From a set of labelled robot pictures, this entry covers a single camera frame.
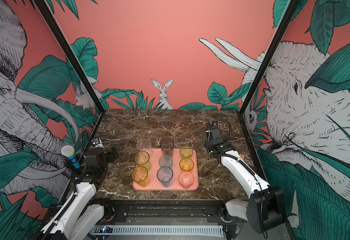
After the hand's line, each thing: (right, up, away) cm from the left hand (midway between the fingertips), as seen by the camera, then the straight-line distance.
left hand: (104, 147), depth 82 cm
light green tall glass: (+21, -7, +1) cm, 22 cm away
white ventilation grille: (+32, -38, -12) cm, 51 cm away
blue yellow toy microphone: (-11, 0, -12) cm, 16 cm away
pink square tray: (+40, -17, +7) cm, 44 cm away
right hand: (+62, +6, +2) cm, 62 cm away
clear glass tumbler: (+19, 0, +11) cm, 22 cm away
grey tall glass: (+35, -13, -7) cm, 38 cm away
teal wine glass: (+34, -9, +7) cm, 35 cm away
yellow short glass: (+46, -12, +8) cm, 48 cm away
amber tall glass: (+21, -14, -4) cm, 26 cm away
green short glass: (+46, -6, +14) cm, 49 cm away
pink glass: (+46, -19, +3) cm, 50 cm away
